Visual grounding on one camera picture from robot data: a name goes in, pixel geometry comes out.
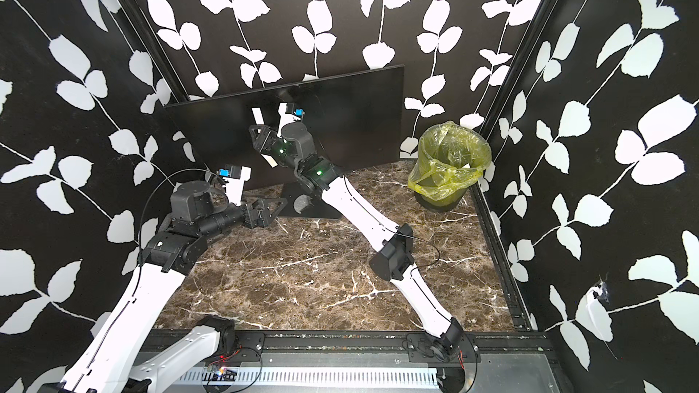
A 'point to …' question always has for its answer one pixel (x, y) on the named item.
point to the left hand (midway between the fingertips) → (274, 196)
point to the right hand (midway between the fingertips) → (255, 128)
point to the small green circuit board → (220, 373)
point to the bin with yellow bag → (451, 159)
